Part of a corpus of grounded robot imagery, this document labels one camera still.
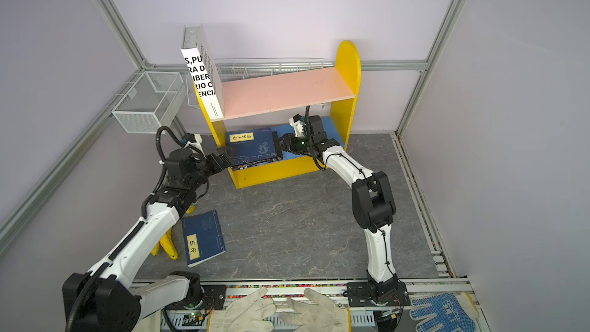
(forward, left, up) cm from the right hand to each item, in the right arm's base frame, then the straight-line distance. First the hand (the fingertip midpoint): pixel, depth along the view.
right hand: (277, 145), depth 89 cm
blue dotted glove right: (-52, -57, -21) cm, 80 cm away
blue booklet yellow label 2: (-29, +28, -20) cm, 45 cm away
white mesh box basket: (+22, +58, +4) cm, 62 cm away
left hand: (-10, +16, +7) cm, 20 cm away
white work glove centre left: (-53, +7, -20) cm, 57 cm away
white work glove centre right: (-53, -15, -21) cm, 59 cm away
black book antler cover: (-3, +1, -5) cm, 6 cm away
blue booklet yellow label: (0, +10, 0) cm, 10 cm away
